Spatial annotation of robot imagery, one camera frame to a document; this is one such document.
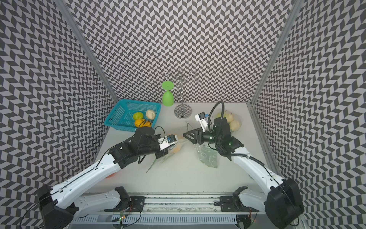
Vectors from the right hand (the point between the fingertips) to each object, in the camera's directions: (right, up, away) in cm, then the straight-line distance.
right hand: (186, 137), depth 71 cm
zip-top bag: (+14, -14, +18) cm, 27 cm away
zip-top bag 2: (+30, +13, +34) cm, 47 cm away
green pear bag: (-37, +11, +34) cm, 52 cm away
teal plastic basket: (-51, +10, +37) cm, 64 cm away
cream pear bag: (-28, +12, +35) cm, 46 cm away
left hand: (-8, -4, +1) cm, 9 cm away
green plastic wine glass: (-12, +23, +20) cm, 32 cm away
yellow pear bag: (-34, +6, +30) cm, 46 cm away
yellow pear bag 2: (-28, +5, +26) cm, 39 cm away
